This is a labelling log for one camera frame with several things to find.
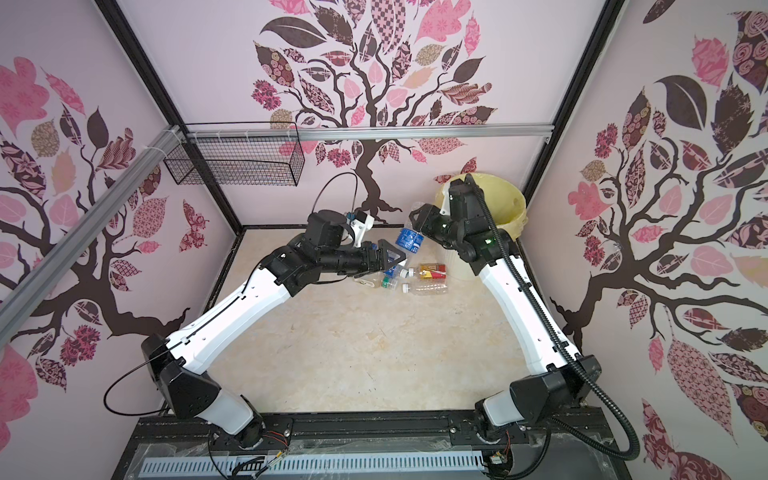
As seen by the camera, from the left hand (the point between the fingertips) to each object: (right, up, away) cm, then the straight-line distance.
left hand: (394, 265), depth 68 cm
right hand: (+6, +13, +3) cm, 14 cm away
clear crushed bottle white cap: (+11, -9, +33) cm, 36 cm away
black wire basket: (-51, +35, +27) cm, 67 cm away
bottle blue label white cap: (+4, +6, +2) cm, 8 cm away
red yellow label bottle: (+13, -4, +33) cm, 35 cm away
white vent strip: (-44, -48, +2) cm, 65 cm away
